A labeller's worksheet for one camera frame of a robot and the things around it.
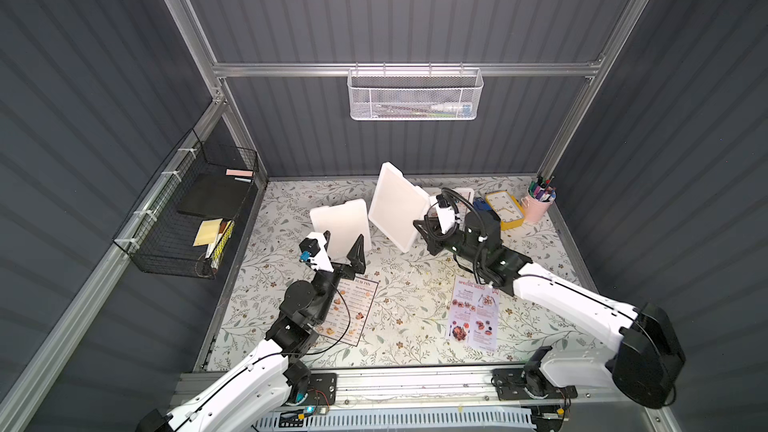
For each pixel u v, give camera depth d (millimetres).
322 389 735
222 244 701
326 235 721
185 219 736
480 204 1083
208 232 721
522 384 713
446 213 644
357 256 630
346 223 874
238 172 881
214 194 756
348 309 867
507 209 1081
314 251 588
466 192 892
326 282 630
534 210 1047
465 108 909
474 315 856
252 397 568
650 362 412
